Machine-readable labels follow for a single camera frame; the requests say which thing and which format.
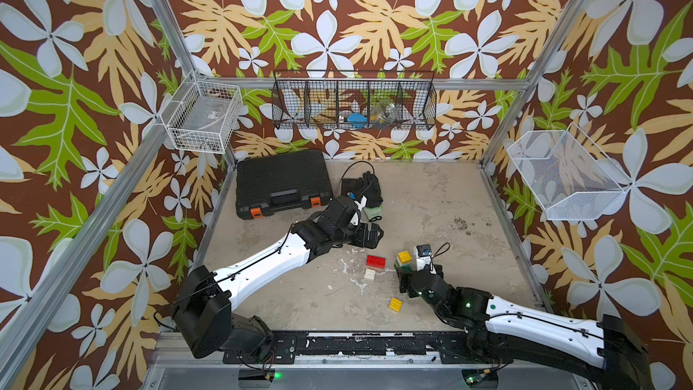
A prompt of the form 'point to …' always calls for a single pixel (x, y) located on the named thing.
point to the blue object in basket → (357, 120)
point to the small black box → (351, 185)
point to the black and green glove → (369, 186)
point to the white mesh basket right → (570, 176)
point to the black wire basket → (353, 100)
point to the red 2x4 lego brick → (376, 262)
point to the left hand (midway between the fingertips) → (372, 228)
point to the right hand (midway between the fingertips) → (404, 269)
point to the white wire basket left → (201, 116)
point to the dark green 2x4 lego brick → (401, 268)
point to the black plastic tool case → (281, 181)
